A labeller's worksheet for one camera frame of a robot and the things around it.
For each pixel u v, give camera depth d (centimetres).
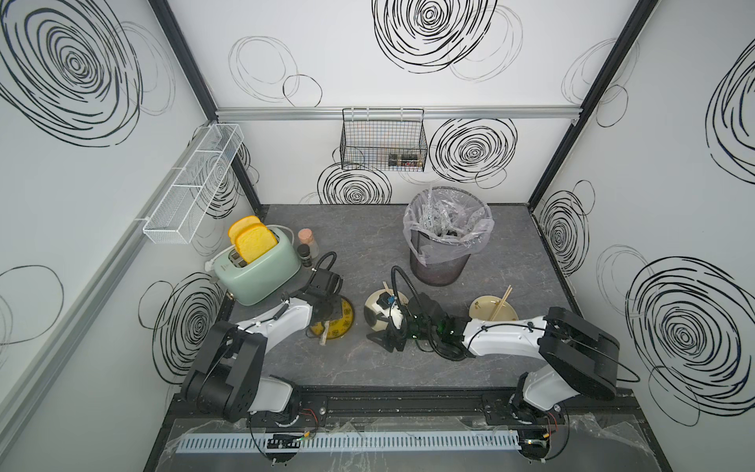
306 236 98
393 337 70
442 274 91
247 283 82
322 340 83
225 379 43
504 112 180
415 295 68
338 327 87
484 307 91
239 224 84
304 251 95
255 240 84
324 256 76
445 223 94
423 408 75
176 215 72
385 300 69
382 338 70
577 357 44
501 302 91
